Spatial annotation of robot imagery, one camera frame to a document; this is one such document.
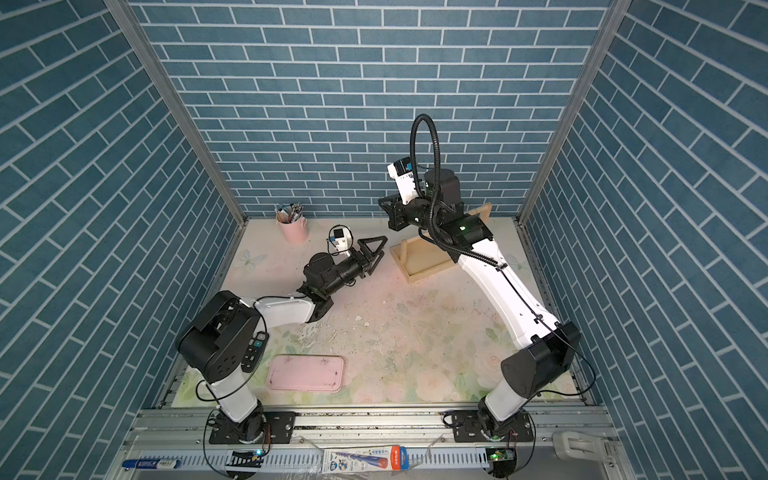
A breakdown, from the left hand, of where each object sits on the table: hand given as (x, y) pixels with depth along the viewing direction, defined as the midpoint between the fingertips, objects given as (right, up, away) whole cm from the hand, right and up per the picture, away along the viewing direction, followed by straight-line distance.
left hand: (393, 250), depth 79 cm
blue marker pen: (-56, -49, -11) cm, 75 cm away
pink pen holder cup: (-37, +6, +31) cm, 49 cm away
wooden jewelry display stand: (+9, -3, +25) cm, 27 cm away
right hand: (-2, +12, -9) cm, 15 cm away
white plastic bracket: (+44, -46, -10) cm, 64 cm away
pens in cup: (-39, +13, +28) cm, 49 cm away
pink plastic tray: (-24, -33, +1) cm, 41 cm away
